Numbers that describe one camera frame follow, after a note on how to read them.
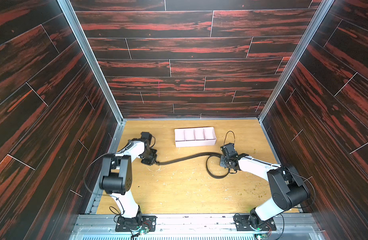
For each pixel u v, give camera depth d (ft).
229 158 2.40
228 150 2.44
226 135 3.64
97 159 1.55
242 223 2.41
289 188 1.48
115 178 1.58
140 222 2.16
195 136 3.56
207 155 3.24
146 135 2.61
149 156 2.64
